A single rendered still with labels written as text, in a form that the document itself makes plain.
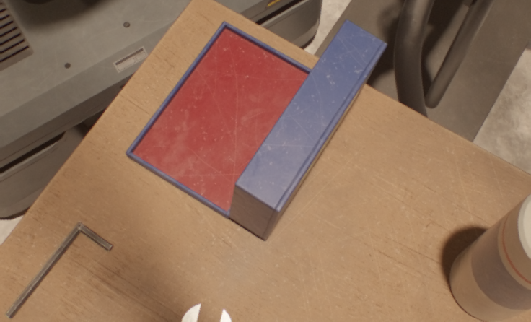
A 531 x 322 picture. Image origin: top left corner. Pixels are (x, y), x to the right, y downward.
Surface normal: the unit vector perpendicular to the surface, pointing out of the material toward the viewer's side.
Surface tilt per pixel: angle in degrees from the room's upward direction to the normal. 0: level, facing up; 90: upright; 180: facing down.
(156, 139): 0
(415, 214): 0
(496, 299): 90
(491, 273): 90
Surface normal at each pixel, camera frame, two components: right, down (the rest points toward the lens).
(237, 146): 0.00, -0.37
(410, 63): -0.04, 0.50
